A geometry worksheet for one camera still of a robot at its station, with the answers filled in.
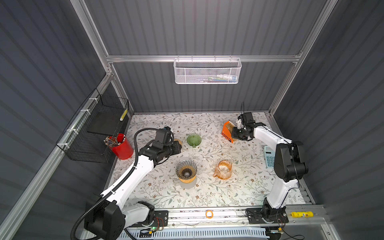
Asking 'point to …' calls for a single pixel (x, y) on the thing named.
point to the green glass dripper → (194, 140)
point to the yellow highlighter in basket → (123, 115)
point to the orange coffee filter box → (227, 131)
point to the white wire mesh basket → (207, 71)
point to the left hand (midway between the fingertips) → (180, 146)
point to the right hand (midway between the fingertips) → (234, 135)
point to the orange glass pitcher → (224, 170)
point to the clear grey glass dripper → (186, 169)
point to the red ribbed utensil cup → (123, 150)
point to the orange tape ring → (212, 214)
